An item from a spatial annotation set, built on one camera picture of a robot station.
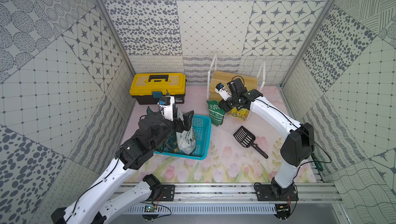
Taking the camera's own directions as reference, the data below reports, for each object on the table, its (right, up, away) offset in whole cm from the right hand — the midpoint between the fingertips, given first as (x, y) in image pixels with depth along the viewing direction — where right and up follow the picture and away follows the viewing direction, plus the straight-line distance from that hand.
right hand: (223, 105), depth 86 cm
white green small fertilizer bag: (-3, -5, +3) cm, 7 cm away
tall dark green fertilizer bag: (-27, -19, -10) cm, 35 cm away
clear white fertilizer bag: (-20, -18, -7) cm, 28 cm away
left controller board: (-36, -48, -15) cm, 62 cm away
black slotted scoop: (+15, -20, +7) cm, 26 cm away
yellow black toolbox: (-47, +11, +12) cm, 50 cm away
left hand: (-20, 0, -24) cm, 31 cm away
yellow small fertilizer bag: (+14, -6, +10) cm, 18 cm away
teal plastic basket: (-13, -14, +9) cm, 21 cm away
